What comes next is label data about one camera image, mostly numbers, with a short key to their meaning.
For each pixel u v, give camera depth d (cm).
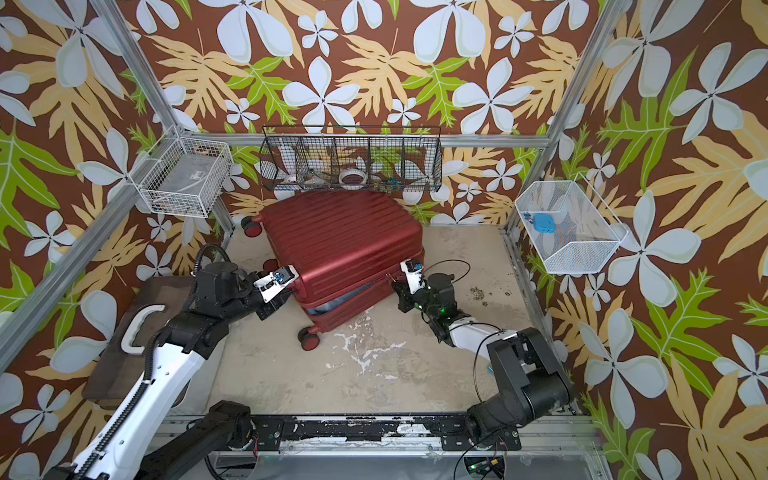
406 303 79
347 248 78
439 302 69
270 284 59
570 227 83
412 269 76
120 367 72
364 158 97
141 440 41
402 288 80
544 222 87
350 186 101
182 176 86
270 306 64
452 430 75
